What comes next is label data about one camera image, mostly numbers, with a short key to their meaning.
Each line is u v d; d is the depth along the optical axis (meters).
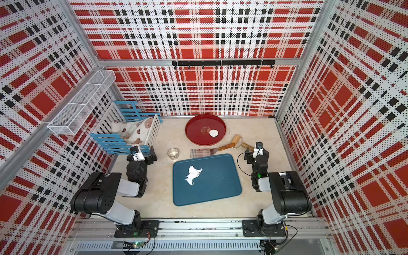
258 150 0.77
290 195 0.45
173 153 1.00
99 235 0.72
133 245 0.69
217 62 0.88
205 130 1.14
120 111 1.10
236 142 1.04
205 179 0.90
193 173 0.91
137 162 0.76
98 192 0.47
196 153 1.03
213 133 1.12
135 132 1.05
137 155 0.76
